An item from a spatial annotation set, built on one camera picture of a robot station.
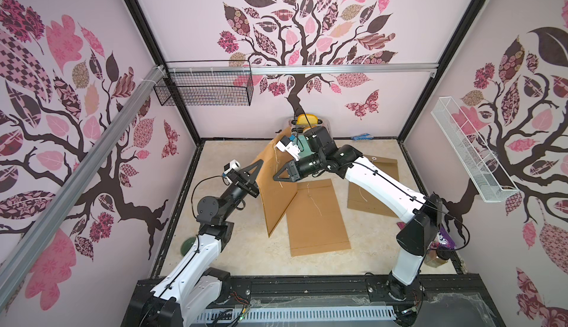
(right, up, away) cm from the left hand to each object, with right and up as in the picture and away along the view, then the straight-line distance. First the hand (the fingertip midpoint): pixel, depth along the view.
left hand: (263, 165), depth 63 cm
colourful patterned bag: (+68, -30, +21) cm, 77 cm away
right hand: (+3, -6, +6) cm, 9 cm away
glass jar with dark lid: (+58, -31, +10) cm, 67 cm away
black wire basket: (-39, +41, +59) cm, 82 cm away
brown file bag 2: (+19, -26, +29) cm, 43 cm away
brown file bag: (+3, -9, +2) cm, 10 cm away
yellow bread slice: (+19, +21, +41) cm, 49 cm away
